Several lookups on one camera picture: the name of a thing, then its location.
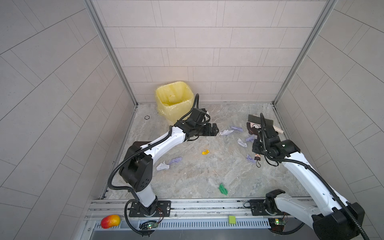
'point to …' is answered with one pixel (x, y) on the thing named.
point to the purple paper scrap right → (249, 158)
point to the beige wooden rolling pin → (277, 129)
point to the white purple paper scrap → (163, 166)
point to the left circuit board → (148, 225)
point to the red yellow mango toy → (110, 221)
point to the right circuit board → (277, 224)
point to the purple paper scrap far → (240, 129)
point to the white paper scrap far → (226, 132)
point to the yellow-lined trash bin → (174, 100)
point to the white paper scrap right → (242, 143)
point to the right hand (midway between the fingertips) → (253, 146)
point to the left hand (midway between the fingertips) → (217, 128)
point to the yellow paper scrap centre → (205, 152)
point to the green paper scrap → (222, 189)
